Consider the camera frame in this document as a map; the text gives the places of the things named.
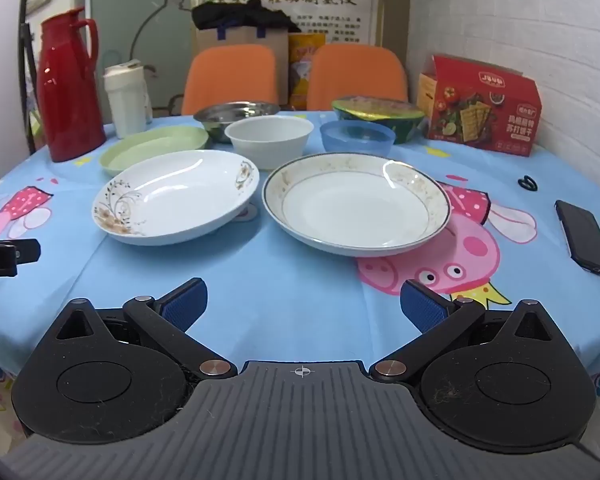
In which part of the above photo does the yellow plastic bag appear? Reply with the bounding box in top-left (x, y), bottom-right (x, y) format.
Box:
top-left (287, 34), bottom-right (327, 110)

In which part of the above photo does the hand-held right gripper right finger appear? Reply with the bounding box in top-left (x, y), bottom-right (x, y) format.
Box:
top-left (370, 279), bottom-right (557, 384)

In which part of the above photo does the green instant noodle bowl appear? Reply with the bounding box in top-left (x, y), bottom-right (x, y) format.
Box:
top-left (331, 96), bottom-right (427, 145)

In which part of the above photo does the white tumbler cup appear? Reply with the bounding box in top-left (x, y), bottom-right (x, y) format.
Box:
top-left (103, 59), bottom-right (153, 138)

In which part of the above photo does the black smartphone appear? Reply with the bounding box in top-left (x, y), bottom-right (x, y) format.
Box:
top-left (554, 200), bottom-right (600, 280)

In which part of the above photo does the red thermos jug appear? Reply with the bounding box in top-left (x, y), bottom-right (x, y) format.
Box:
top-left (36, 6), bottom-right (107, 163)

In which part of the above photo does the white floral plate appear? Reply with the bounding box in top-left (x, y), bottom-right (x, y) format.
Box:
top-left (91, 150), bottom-right (261, 247)

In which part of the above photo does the white gold-rimmed plate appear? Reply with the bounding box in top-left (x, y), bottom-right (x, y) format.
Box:
top-left (262, 154), bottom-right (452, 257)

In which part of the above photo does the black cloth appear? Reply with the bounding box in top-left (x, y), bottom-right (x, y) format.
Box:
top-left (191, 0), bottom-right (301, 36)

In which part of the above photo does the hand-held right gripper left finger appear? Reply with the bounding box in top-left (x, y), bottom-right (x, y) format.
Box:
top-left (50, 277), bottom-right (239, 379)

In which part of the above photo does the light green plate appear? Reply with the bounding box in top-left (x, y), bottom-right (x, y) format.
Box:
top-left (99, 126), bottom-right (211, 177)

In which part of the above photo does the orange chair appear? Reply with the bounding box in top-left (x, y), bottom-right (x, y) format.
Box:
top-left (181, 44), bottom-right (279, 116)
top-left (306, 44), bottom-right (410, 112)

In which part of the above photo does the blue translucent bowl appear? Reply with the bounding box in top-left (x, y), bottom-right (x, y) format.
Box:
top-left (320, 120), bottom-right (397, 167)

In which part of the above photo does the red cracker box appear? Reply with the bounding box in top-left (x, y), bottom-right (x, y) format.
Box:
top-left (417, 54), bottom-right (542, 158)

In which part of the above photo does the white bowl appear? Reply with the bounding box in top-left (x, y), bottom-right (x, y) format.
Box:
top-left (224, 116), bottom-right (314, 171)

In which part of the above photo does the black pole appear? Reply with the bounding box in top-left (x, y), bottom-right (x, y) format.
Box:
top-left (19, 20), bottom-right (41, 156)

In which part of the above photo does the stainless steel bowl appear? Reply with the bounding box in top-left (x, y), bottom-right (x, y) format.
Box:
top-left (193, 101), bottom-right (281, 145)

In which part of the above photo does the cardboard box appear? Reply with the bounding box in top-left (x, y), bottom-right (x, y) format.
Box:
top-left (195, 26), bottom-right (290, 107)

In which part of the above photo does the wall poster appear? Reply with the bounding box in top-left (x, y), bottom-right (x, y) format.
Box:
top-left (190, 0), bottom-right (383, 48)

